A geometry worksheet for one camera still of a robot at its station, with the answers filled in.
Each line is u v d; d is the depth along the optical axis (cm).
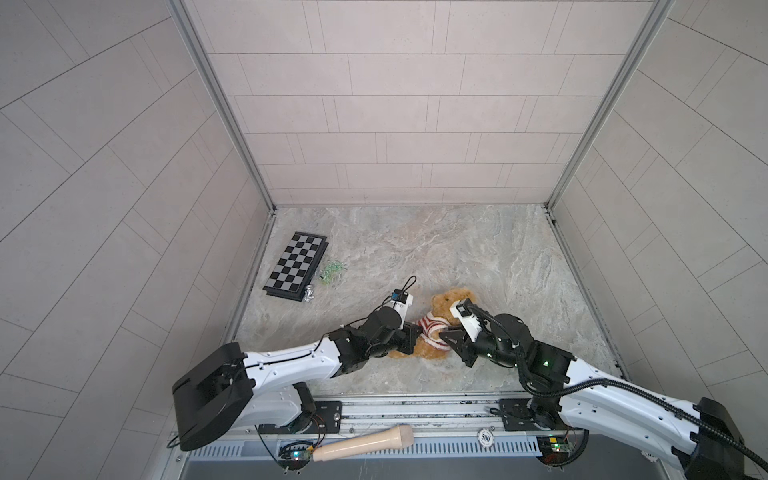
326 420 70
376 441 66
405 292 71
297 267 94
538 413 63
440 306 79
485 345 63
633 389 48
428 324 75
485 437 69
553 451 68
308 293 91
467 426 71
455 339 70
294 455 64
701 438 41
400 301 69
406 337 63
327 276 96
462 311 63
